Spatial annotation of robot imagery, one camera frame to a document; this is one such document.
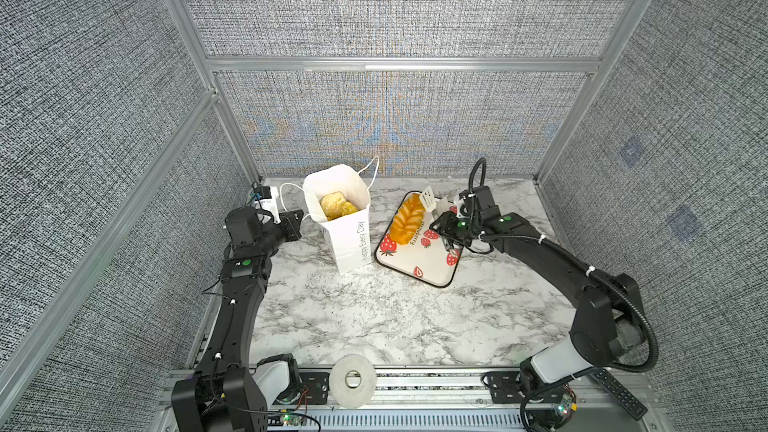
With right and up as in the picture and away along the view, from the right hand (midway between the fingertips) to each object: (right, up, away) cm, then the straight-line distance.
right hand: (433, 227), depth 86 cm
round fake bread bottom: (-31, +7, +7) cm, 32 cm away
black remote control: (+42, -39, -14) cm, 59 cm away
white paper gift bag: (-23, -2, -8) cm, 24 cm away
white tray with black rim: (0, -11, +11) cm, 16 cm away
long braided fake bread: (-6, +2, +17) cm, 18 cm away
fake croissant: (-25, +5, +4) cm, 26 cm away
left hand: (-36, +5, -7) cm, 37 cm away
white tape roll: (-23, -40, -14) cm, 48 cm away
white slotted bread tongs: (+1, +6, 0) cm, 6 cm away
